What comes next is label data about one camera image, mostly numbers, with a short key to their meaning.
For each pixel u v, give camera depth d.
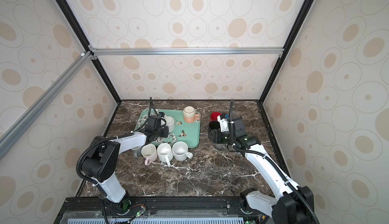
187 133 1.00
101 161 0.48
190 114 1.00
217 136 0.69
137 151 0.84
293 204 0.38
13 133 0.52
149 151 0.88
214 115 1.03
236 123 0.60
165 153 0.83
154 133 0.76
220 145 0.93
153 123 0.75
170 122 0.96
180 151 0.92
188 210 0.73
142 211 0.71
